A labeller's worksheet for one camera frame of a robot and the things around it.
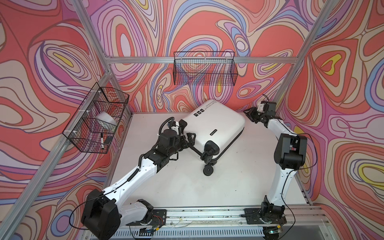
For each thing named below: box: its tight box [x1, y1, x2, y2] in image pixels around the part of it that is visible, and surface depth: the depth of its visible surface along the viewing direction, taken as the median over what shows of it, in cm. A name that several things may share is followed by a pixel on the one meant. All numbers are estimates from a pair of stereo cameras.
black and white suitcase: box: [181, 100, 246, 176], surface depth 88 cm
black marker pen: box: [101, 133, 105, 150], surface depth 74 cm
